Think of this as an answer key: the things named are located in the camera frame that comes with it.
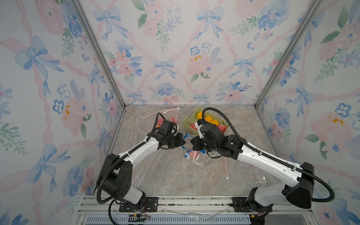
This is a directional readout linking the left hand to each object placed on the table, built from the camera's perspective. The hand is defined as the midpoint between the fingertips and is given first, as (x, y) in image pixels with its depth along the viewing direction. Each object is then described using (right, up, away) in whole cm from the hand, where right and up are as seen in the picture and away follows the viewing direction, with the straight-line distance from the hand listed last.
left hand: (187, 141), depth 84 cm
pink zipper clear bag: (-12, +17, +30) cm, 36 cm away
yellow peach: (+21, +11, +19) cm, 31 cm away
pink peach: (+25, +7, +15) cm, 30 cm away
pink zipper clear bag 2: (+38, -19, +1) cm, 42 cm away
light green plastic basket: (+8, +17, +25) cm, 31 cm away
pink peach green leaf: (+3, -5, -11) cm, 12 cm away
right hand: (+2, +2, -11) cm, 11 cm away
